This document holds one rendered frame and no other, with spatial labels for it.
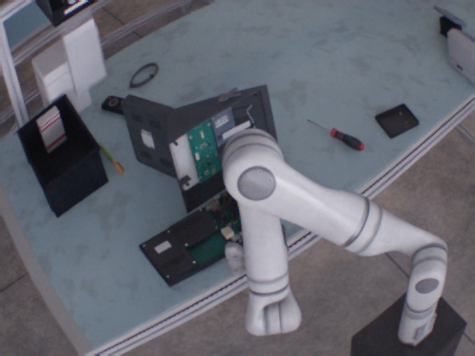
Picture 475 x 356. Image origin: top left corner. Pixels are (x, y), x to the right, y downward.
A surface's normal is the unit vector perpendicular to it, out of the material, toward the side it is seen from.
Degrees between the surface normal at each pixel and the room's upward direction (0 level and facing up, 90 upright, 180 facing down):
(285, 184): 62
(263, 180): 66
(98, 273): 0
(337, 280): 0
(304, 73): 0
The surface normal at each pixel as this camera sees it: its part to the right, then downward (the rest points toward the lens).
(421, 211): -0.15, -0.66
